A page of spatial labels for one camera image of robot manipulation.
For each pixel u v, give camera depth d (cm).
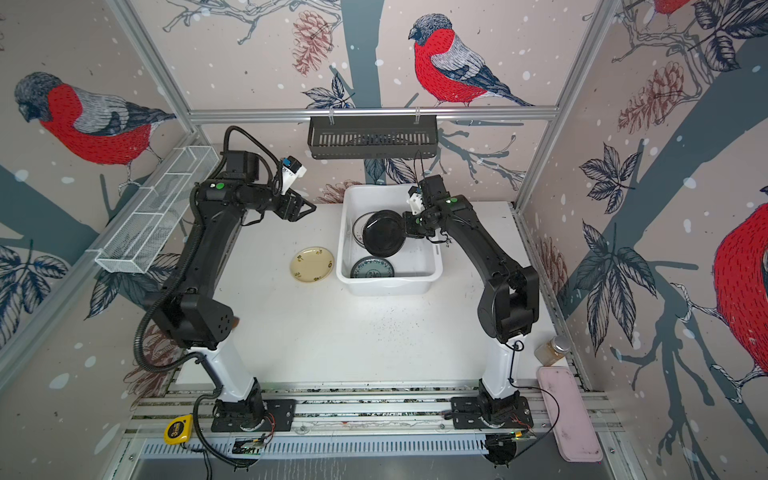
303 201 73
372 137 106
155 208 78
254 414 67
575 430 70
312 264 104
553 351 75
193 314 47
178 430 70
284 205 71
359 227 111
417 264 104
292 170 70
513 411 68
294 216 73
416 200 81
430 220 65
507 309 49
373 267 102
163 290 47
